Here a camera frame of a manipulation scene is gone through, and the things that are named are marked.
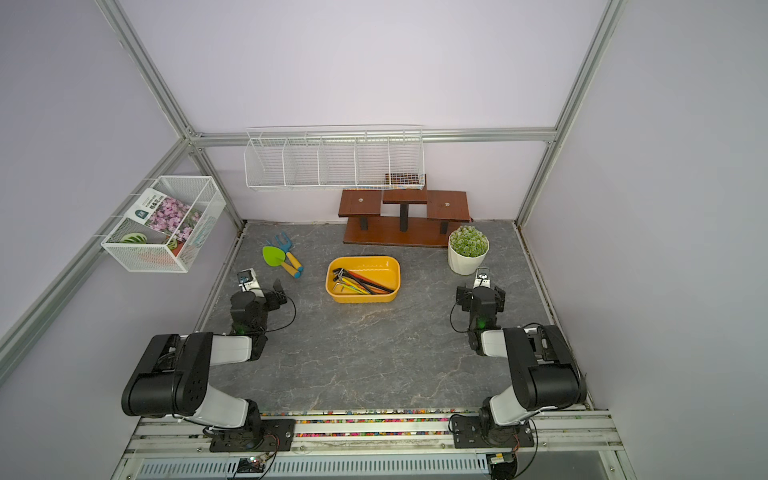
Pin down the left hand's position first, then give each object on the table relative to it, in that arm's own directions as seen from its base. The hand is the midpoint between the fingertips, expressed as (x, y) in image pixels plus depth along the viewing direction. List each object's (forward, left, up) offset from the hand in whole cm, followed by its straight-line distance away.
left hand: (265, 283), depth 92 cm
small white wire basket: (-4, +17, +21) cm, 27 cm away
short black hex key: (+6, -21, -7) cm, 23 cm away
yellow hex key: (+2, -27, -7) cm, 28 cm away
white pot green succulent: (+7, -65, +4) cm, 65 cm away
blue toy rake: (+24, 0, -10) cm, 27 cm away
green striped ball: (-1, +22, +25) cm, 33 cm away
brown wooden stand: (+27, -45, -1) cm, 52 cm away
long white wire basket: (+35, -23, +20) cm, 47 cm away
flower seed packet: (+6, +17, +25) cm, 31 cm away
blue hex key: (+1, -26, -8) cm, 27 cm away
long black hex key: (+4, -29, -8) cm, 30 cm away
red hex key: (+5, -31, -8) cm, 32 cm away
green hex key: (+3, -24, -9) cm, 26 cm away
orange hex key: (0, -31, -8) cm, 32 cm away
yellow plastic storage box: (+8, -38, -8) cm, 39 cm away
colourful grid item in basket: (+28, -46, +16) cm, 56 cm away
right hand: (-4, -67, -2) cm, 68 cm away
